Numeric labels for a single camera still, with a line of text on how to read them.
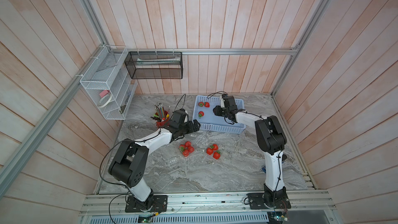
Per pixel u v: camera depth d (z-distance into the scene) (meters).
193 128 0.81
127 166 0.45
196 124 0.83
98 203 0.76
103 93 0.82
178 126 0.71
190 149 0.89
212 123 0.96
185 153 0.88
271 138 0.57
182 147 0.91
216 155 0.87
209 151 0.89
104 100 0.81
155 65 1.04
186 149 0.90
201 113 1.07
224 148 0.91
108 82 0.69
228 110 0.84
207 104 1.11
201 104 1.11
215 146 0.90
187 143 0.92
